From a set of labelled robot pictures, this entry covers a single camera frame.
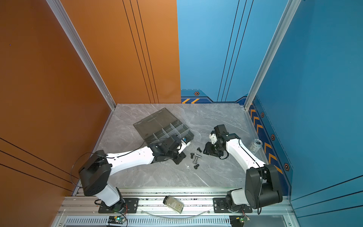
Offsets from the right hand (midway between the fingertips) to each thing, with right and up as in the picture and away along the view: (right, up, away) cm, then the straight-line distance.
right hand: (205, 152), depth 85 cm
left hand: (-13, -1, -1) cm, 13 cm away
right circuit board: (+14, -31, -15) cm, 37 cm away
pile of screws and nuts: (-6, -7, +3) cm, 10 cm away
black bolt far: (-4, 0, +9) cm, 10 cm away
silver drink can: (+28, +5, -4) cm, 29 cm away
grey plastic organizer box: (-32, +16, +21) cm, 41 cm away
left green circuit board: (-47, -31, -14) cm, 58 cm away
